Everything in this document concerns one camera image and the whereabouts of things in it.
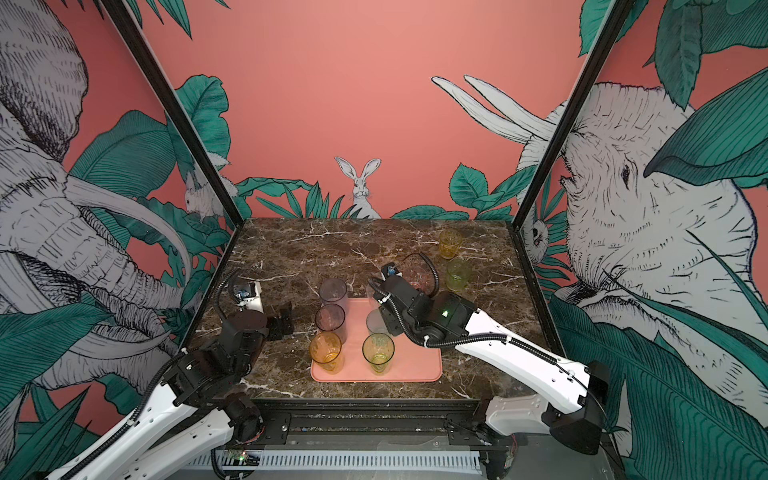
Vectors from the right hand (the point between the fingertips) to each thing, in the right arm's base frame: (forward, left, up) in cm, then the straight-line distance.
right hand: (392, 304), depth 70 cm
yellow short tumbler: (+34, -20, -17) cm, 43 cm away
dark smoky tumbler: (+5, +18, -16) cm, 25 cm away
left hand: (+1, +29, -2) cm, 29 cm away
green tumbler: (+24, -23, -21) cm, 39 cm away
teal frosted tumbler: (+2, +5, -16) cm, 17 cm away
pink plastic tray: (-6, -6, -25) cm, 26 cm away
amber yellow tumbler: (-5, +18, -16) cm, 25 cm away
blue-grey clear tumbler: (+15, +19, -19) cm, 31 cm away
